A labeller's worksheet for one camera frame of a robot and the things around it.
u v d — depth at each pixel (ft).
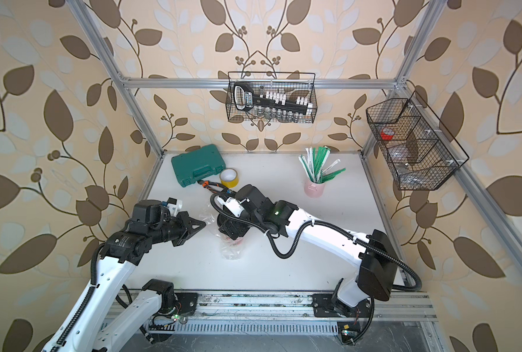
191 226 2.20
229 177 3.60
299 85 2.99
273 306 2.47
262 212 1.82
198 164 3.68
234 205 2.08
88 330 1.32
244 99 2.84
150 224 1.83
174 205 2.27
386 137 2.69
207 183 3.53
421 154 2.41
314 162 3.15
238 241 2.61
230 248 2.69
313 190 3.19
